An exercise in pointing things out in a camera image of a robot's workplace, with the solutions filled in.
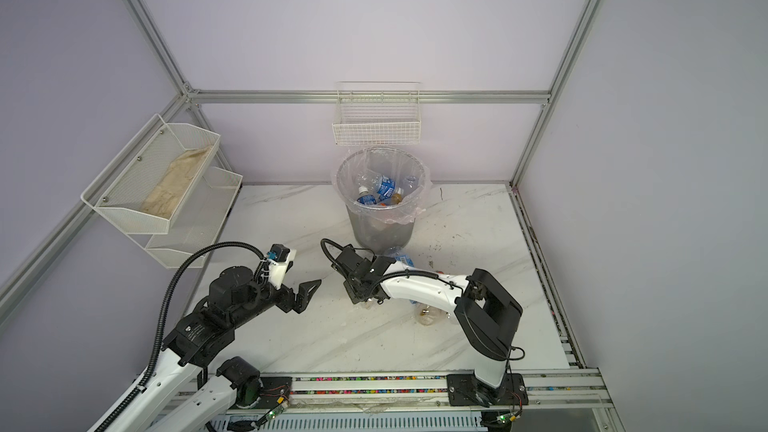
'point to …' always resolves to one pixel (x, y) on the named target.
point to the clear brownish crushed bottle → (428, 315)
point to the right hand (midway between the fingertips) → (357, 284)
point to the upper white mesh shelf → (145, 188)
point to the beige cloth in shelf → (164, 198)
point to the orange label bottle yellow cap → (398, 195)
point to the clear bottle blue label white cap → (386, 189)
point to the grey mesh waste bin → (377, 235)
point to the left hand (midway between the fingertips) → (302, 275)
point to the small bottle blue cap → (369, 303)
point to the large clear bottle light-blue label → (399, 255)
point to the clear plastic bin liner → (367, 165)
